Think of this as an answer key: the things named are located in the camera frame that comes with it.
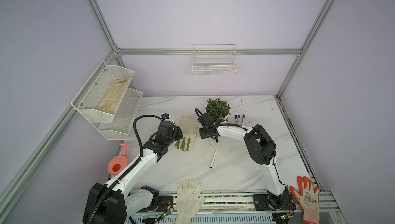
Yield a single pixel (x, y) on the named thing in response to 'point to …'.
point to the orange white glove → (308, 198)
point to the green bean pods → (182, 146)
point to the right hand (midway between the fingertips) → (203, 132)
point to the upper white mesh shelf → (99, 98)
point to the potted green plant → (217, 109)
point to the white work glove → (189, 204)
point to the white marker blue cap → (238, 119)
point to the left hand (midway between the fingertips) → (179, 129)
